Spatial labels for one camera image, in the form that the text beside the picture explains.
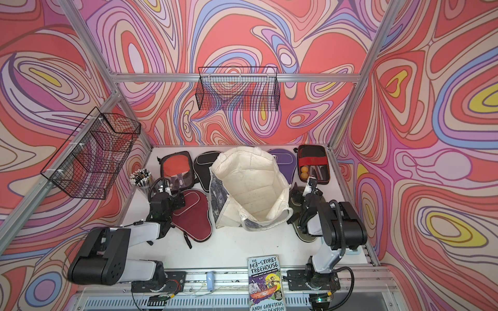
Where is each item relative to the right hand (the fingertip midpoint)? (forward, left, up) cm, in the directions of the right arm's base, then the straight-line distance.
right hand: (305, 188), depth 94 cm
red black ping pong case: (+19, -9, -2) cm, 21 cm away
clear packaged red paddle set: (+21, +69, -5) cm, 72 cm away
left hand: (-1, +64, +2) cm, 65 cm away
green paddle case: (-9, +7, +5) cm, 12 cm away
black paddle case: (+18, +53, +1) cm, 56 cm away
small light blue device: (-38, +43, -3) cm, 57 cm away
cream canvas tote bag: (+1, +28, -2) cm, 28 cm away
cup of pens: (0, +75, +12) cm, 76 cm away
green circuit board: (-43, +63, -7) cm, 77 cm away
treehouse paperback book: (-39, +23, -4) cm, 45 cm away
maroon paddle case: (-13, +53, -1) cm, 55 cm away
